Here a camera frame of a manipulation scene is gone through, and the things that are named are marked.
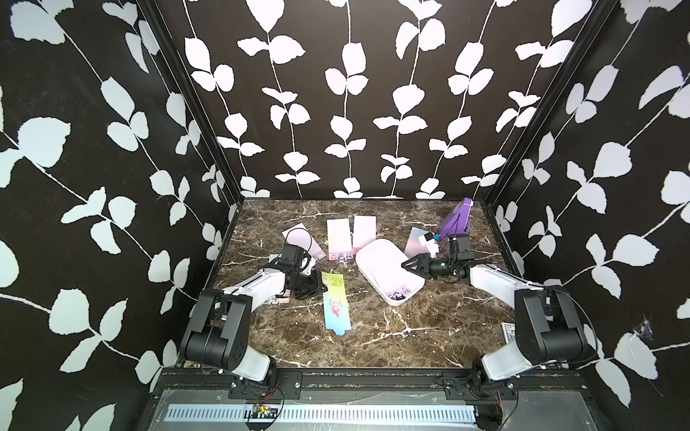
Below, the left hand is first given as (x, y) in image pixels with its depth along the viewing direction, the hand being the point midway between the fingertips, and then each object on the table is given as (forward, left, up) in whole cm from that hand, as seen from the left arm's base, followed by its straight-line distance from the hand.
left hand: (328, 285), depth 89 cm
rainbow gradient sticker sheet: (-3, +17, -5) cm, 17 cm away
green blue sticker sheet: (-6, -3, -3) cm, 8 cm away
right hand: (+3, -25, +7) cm, 27 cm away
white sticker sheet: (+22, -4, -7) cm, 23 cm away
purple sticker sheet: (+24, +12, -4) cm, 27 cm away
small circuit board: (-34, +18, -5) cm, 39 cm away
